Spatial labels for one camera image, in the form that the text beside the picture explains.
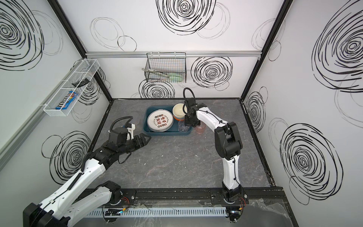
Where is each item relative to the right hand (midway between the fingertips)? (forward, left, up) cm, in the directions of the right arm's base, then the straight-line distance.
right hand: (187, 123), depth 95 cm
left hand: (-17, +21, +9) cm, 29 cm away
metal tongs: (+18, +17, +28) cm, 37 cm away
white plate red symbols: (+6, +20, -4) cm, 21 cm away
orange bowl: (+5, +3, -1) cm, 6 cm away
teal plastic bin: (-1, +9, -7) cm, 11 cm away
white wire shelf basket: (+24, +66, +27) cm, 75 cm away
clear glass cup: (0, +3, -5) cm, 6 cm away
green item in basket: (+17, +7, +26) cm, 32 cm away
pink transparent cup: (+1, -10, -7) cm, 12 cm away
